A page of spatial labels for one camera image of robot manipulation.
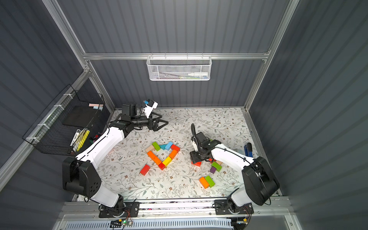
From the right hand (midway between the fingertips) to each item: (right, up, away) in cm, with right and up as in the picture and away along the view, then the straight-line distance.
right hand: (197, 157), depth 87 cm
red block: (-14, +4, +9) cm, 17 cm away
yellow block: (-19, -3, +2) cm, 19 cm away
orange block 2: (-15, 0, +7) cm, 17 cm away
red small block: (-22, -6, 0) cm, 22 cm away
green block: (-27, +5, +10) cm, 29 cm away
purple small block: (+10, -8, -1) cm, 12 cm away
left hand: (-19, +23, -9) cm, 31 cm away
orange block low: (-26, -3, +4) cm, 26 cm away
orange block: (-30, 0, +7) cm, 31 cm away
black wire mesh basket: (-68, +20, -13) cm, 72 cm away
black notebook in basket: (-63, +24, -10) cm, 68 cm away
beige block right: (+14, -4, +1) cm, 15 cm away
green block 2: (+12, -6, 0) cm, 13 cm away
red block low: (+1, -5, +2) cm, 5 cm away
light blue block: (-19, +5, +10) cm, 22 cm away
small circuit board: (-41, -30, -15) cm, 53 cm away
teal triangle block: (-23, +5, +10) cm, 25 cm away
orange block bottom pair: (+4, -14, -6) cm, 15 cm away
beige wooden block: (-30, +4, +7) cm, 31 cm away
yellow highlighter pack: (-53, +14, -25) cm, 60 cm away
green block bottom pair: (+8, -13, -6) cm, 16 cm away
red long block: (-32, -9, 0) cm, 34 cm away
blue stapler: (+34, +3, +5) cm, 34 cm away
